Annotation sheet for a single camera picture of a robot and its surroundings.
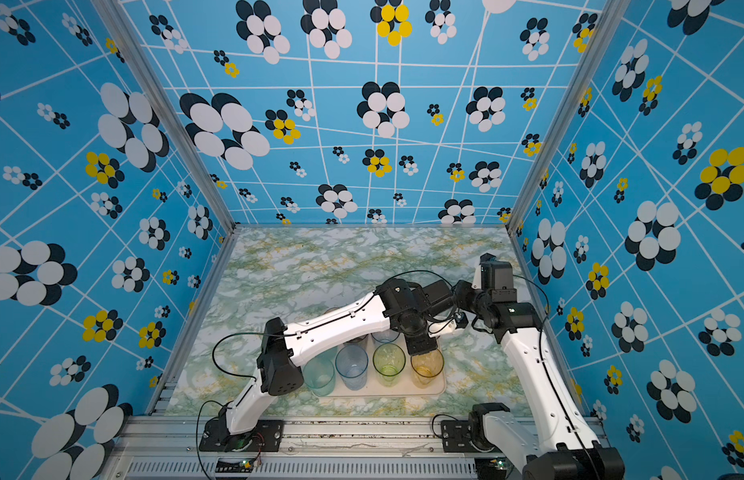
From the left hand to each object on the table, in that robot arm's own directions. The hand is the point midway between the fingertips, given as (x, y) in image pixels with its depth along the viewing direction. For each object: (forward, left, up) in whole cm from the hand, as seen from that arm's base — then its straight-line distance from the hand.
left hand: (431, 343), depth 74 cm
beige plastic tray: (-7, +6, -14) cm, 17 cm away
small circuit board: (-24, -14, -15) cm, 32 cm away
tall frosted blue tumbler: (-1, +21, -13) cm, 24 cm away
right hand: (+13, -9, +4) cm, 16 cm away
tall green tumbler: (-4, +10, -2) cm, 11 cm away
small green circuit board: (-24, +49, -18) cm, 58 cm away
